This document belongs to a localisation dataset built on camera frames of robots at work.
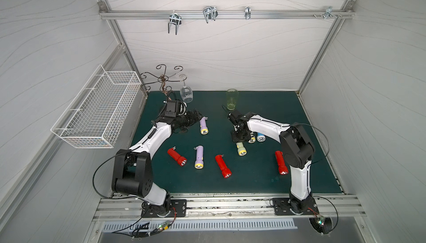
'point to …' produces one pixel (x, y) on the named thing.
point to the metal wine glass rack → (162, 79)
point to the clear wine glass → (186, 93)
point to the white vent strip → (150, 227)
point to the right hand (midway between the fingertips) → (237, 139)
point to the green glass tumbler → (232, 98)
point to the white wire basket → (99, 114)
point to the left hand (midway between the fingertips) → (199, 118)
